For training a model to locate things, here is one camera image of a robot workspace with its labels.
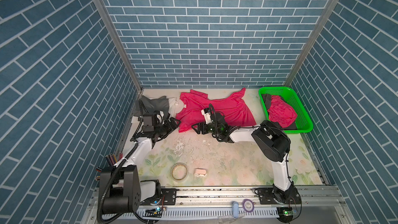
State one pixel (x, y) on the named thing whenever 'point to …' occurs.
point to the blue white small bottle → (235, 209)
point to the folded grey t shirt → (144, 106)
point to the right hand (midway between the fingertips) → (194, 124)
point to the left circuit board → (153, 212)
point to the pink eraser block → (199, 172)
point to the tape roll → (179, 171)
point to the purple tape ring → (243, 203)
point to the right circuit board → (285, 214)
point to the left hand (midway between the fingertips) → (177, 123)
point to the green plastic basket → (303, 123)
